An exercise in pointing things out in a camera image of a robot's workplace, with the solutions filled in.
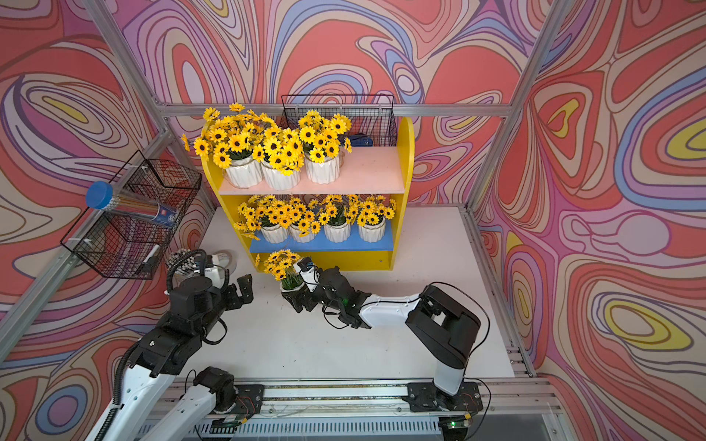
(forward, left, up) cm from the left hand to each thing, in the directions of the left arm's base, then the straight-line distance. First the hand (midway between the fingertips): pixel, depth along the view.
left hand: (239, 279), depth 72 cm
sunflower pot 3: (+17, -15, +5) cm, 23 cm away
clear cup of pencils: (+8, +20, -4) cm, 22 cm away
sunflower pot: (+4, -11, +1) cm, 12 cm away
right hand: (+3, -13, -11) cm, 17 cm away
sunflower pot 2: (+19, -4, +4) cm, 20 cm away
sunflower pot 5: (+18, -36, +4) cm, 40 cm away
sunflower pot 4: (+23, -26, +2) cm, 35 cm away
